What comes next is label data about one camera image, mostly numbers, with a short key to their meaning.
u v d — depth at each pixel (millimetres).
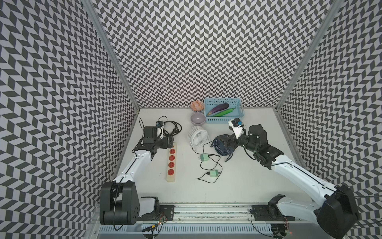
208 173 840
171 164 867
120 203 394
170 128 1055
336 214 388
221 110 1116
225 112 1114
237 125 641
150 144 660
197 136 871
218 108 1130
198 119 1083
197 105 1195
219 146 953
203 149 961
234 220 718
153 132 672
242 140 663
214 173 825
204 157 912
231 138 666
